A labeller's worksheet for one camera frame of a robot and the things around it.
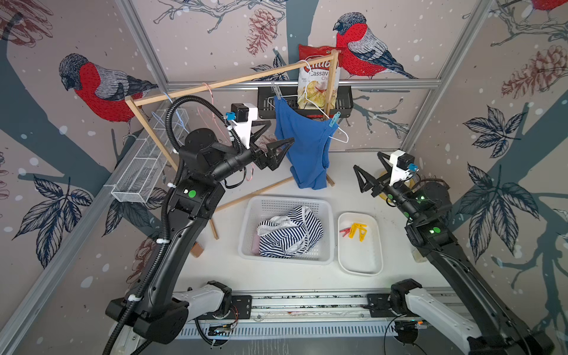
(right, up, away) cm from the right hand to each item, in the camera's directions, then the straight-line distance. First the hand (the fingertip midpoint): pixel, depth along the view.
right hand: (367, 158), depth 64 cm
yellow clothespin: (+8, -30, +27) cm, 41 cm away
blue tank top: (-16, +2, +19) cm, 25 cm away
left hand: (-24, +7, -12) cm, 28 cm away
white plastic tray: (+4, -38, +22) cm, 44 cm away
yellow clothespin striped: (+3, -28, +26) cm, 39 cm away
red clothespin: (+1, -29, +26) cm, 39 cm away
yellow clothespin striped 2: (+7, -28, +29) cm, 40 cm away
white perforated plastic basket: (-36, -20, +29) cm, 50 cm away
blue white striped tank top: (-23, -27, +12) cm, 37 cm away
